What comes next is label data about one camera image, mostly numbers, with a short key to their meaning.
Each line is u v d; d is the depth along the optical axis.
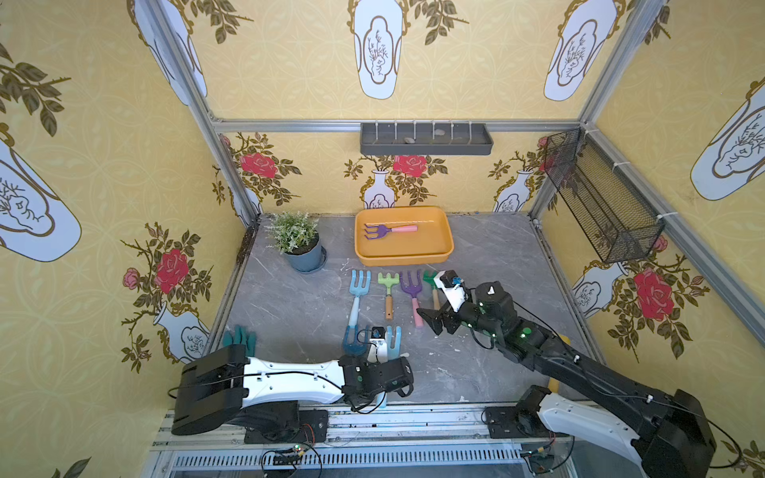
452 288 0.65
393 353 0.80
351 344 0.88
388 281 1.01
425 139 0.91
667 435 0.39
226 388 0.41
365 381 0.57
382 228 1.17
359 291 0.98
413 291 0.99
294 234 0.92
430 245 1.09
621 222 0.82
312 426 0.73
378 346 0.72
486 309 0.59
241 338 0.87
